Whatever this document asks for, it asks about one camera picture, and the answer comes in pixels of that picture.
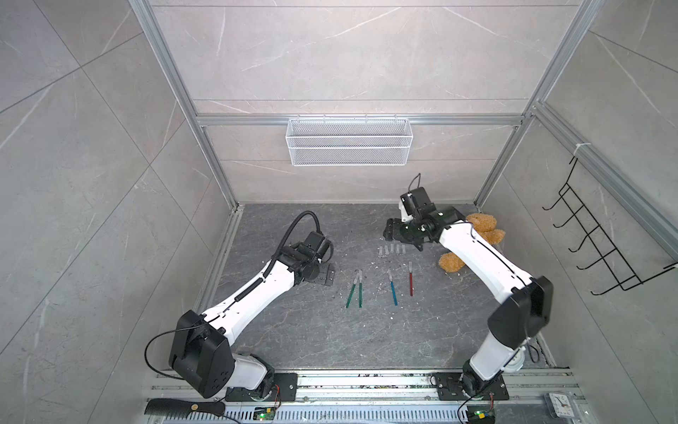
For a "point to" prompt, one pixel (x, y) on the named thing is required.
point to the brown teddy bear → (485, 225)
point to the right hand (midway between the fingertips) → (395, 234)
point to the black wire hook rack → (626, 276)
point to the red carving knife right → (411, 289)
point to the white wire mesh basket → (346, 142)
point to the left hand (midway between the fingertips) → (320, 268)
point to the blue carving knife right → (392, 286)
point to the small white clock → (559, 405)
